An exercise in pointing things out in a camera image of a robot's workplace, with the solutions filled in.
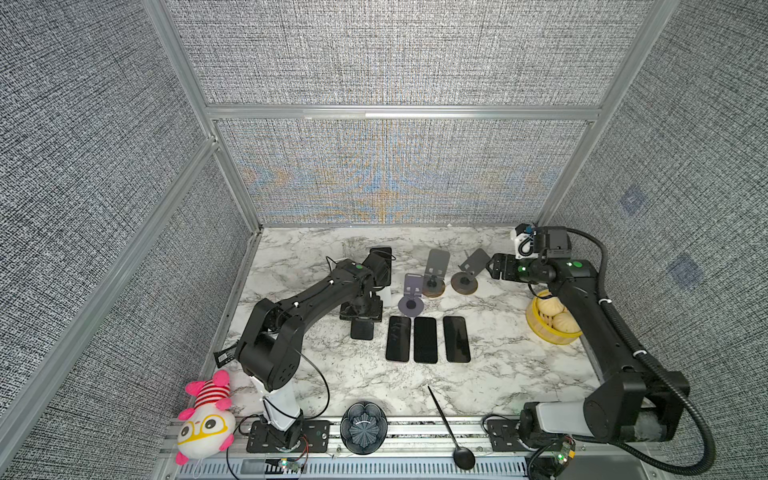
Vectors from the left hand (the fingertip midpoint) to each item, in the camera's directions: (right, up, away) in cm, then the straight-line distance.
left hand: (372, 316), depth 87 cm
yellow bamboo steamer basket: (+50, -3, +1) cm, 50 cm away
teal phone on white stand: (+2, +17, -13) cm, 21 cm away
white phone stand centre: (+4, +4, +13) cm, 14 cm away
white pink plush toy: (-37, -22, -18) cm, 47 cm away
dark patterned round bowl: (-2, -25, -12) cm, 28 cm away
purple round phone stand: (+13, +2, +11) cm, 17 cm away
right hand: (+36, +17, -5) cm, 40 cm away
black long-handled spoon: (+22, -30, -17) cm, 40 cm away
